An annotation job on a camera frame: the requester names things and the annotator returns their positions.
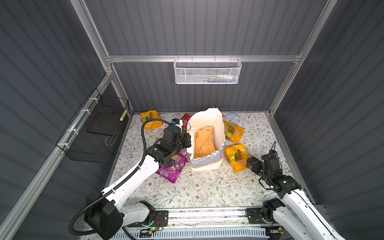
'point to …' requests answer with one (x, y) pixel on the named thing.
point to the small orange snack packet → (223, 115)
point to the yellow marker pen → (123, 115)
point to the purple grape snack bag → (172, 167)
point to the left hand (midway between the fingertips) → (191, 136)
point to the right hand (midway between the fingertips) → (255, 163)
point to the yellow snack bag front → (237, 156)
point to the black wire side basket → (90, 139)
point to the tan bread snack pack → (204, 142)
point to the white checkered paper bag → (202, 118)
